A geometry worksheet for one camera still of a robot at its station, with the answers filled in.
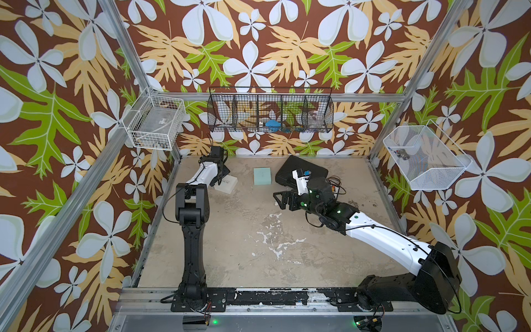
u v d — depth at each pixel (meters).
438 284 0.40
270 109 0.96
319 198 0.58
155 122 0.86
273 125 0.93
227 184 1.04
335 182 1.08
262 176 1.08
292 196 0.68
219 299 0.74
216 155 0.88
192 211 0.62
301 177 0.68
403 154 0.86
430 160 0.80
